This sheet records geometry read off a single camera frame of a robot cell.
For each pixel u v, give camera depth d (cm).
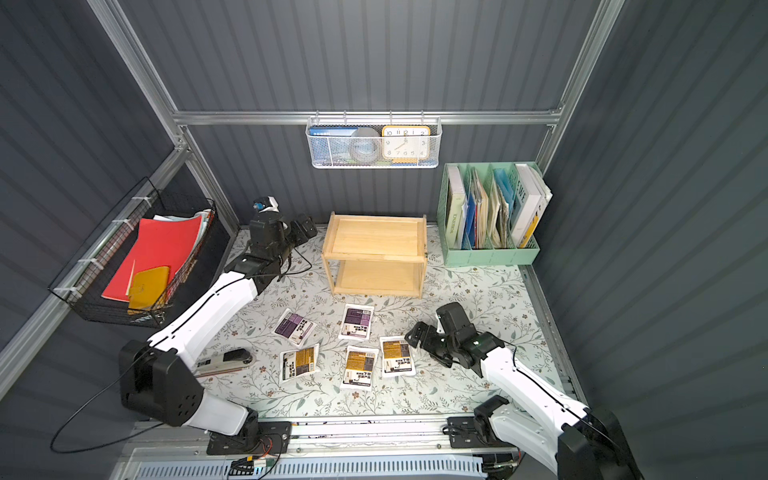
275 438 74
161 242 74
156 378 41
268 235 61
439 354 72
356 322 94
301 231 74
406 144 88
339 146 91
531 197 94
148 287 68
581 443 39
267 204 70
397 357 86
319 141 87
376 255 85
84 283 61
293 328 91
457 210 96
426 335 74
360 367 83
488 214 99
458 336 63
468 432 73
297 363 84
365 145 91
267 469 70
